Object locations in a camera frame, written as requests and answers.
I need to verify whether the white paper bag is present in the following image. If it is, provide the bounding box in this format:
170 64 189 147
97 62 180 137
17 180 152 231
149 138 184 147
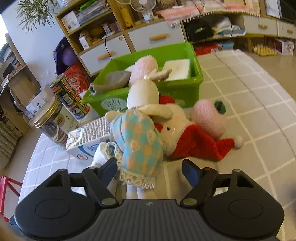
25 89 55 116

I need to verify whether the grey plush toy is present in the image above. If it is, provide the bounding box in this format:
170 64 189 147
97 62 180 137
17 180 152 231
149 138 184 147
90 71 132 95

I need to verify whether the green potted plant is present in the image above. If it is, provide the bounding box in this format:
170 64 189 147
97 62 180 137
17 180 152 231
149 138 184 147
16 0 60 33

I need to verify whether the row of yellow bottles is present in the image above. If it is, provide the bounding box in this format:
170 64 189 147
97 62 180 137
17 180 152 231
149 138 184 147
253 44 277 56

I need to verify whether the glass jar with gold lid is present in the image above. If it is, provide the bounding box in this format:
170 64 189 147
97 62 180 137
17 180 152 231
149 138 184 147
32 98 70 147

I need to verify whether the tall printed drink can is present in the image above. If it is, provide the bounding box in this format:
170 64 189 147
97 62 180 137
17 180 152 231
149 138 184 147
50 75 90 120

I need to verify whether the small white printed box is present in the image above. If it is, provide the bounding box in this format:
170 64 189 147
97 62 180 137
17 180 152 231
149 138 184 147
59 109 81 135

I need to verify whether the pink knitted ball toy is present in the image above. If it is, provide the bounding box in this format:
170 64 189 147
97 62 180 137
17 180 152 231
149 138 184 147
191 99 228 139

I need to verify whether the rabbit doll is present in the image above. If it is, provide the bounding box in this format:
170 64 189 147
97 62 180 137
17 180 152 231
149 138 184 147
90 69 174 200

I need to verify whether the white illustrated cardboard box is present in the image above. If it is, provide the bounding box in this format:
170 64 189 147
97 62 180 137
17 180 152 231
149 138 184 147
275 38 295 55

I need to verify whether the low wooden cabinet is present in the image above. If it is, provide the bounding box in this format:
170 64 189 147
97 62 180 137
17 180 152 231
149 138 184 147
183 9 296 44

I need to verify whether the red stool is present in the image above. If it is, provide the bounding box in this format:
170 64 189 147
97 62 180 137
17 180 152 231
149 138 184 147
0 176 23 222

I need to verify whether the black bag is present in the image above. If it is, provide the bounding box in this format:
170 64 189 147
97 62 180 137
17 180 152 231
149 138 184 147
184 20 214 42

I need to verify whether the white milk carton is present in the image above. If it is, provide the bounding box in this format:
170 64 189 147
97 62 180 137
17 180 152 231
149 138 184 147
65 116 114 163

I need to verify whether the stack of papers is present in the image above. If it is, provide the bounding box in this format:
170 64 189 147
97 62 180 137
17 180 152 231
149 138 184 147
76 0 111 25

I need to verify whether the white product box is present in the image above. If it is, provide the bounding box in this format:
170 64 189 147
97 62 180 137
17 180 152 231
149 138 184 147
60 10 81 33

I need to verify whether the white desk fan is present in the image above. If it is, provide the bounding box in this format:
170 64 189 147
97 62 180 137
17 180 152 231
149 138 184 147
130 0 156 21

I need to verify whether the green plastic bin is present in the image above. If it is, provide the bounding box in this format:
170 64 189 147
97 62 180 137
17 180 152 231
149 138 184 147
83 42 204 117

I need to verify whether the white foam block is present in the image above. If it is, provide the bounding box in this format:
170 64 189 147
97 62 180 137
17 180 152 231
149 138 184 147
162 59 192 81

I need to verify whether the beige product box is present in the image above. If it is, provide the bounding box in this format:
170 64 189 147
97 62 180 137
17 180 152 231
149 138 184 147
79 31 93 50

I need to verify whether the white low cabinet drawer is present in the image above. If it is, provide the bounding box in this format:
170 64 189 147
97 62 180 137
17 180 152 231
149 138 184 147
277 20 296 39
244 15 278 36

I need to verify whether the purple bag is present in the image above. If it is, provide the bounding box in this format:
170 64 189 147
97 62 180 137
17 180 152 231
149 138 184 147
55 36 79 75

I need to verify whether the wooden bookshelf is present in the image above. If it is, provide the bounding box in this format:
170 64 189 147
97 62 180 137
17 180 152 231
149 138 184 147
0 32 41 167

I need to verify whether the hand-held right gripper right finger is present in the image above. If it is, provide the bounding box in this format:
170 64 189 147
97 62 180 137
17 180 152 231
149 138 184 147
180 159 254 207

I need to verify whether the yellow bottle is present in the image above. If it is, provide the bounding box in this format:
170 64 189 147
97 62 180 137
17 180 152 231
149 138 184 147
121 7 134 28

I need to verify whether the grey checked tablecloth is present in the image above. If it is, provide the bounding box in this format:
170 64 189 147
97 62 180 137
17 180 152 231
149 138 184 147
18 49 296 209

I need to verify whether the wooden shelf cabinet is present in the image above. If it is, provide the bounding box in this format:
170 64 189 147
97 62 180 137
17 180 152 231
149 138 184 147
55 0 188 77

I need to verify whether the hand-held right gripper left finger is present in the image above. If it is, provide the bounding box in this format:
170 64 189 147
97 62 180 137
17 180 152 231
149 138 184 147
45 158 119 207

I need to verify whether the white plush with red hat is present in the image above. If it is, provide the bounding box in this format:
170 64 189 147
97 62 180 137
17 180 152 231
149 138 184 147
154 95 243 161

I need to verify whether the red gift box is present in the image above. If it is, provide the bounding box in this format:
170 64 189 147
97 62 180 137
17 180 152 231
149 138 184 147
63 64 92 93

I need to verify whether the pink plush toy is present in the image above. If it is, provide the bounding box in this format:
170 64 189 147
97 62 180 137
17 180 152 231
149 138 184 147
125 55 159 86

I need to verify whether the pink tasselled cloth runner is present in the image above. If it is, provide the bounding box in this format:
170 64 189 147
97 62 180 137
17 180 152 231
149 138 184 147
157 5 260 25

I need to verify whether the red box under cabinet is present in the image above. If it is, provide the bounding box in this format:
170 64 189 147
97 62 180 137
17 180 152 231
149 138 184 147
193 43 220 56

